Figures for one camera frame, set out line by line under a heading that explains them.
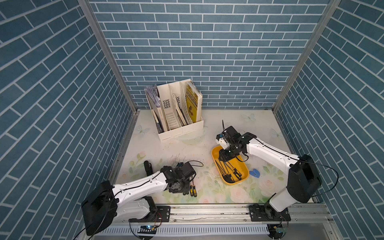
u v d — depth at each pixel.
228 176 0.86
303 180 0.44
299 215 0.76
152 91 0.91
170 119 1.14
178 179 0.59
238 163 0.91
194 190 0.81
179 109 0.94
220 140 0.79
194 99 0.96
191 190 0.80
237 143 0.60
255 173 0.84
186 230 0.77
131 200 0.45
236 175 0.86
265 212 0.67
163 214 0.74
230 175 0.86
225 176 0.84
